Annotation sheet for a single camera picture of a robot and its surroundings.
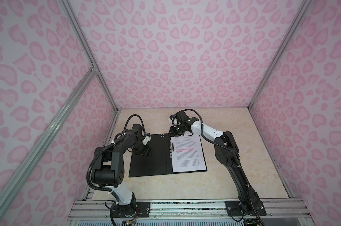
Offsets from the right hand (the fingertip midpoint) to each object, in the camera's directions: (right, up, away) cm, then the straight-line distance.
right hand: (170, 132), depth 97 cm
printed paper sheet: (+12, -14, -3) cm, 19 cm away
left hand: (-15, -12, -6) cm, 20 cm away
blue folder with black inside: (-6, -19, -6) cm, 21 cm away
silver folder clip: (0, -11, -1) cm, 11 cm away
